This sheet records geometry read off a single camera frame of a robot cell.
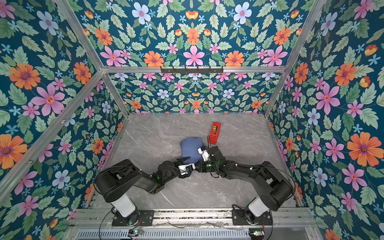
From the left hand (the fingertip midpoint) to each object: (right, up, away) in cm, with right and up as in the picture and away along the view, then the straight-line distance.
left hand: (191, 158), depth 86 cm
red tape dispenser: (+15, +15, +16) cm, 26 cm away
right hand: (+1, -4, -2) cm, 5 cm away
